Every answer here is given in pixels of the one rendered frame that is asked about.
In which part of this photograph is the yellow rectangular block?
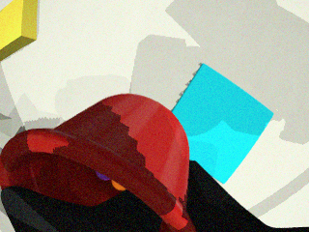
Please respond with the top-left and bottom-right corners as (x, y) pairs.
(0, 0), (38, 62)

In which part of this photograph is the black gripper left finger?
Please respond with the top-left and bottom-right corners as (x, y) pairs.
(0, 186), (162, 232)

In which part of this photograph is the purple marble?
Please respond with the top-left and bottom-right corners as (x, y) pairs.
(96, 171), (111, 181)

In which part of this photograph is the red cup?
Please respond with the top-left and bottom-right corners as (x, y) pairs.
(0, 94), (197, 232)

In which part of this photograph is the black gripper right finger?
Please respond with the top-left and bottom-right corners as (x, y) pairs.
(186, 159), (309, 232)

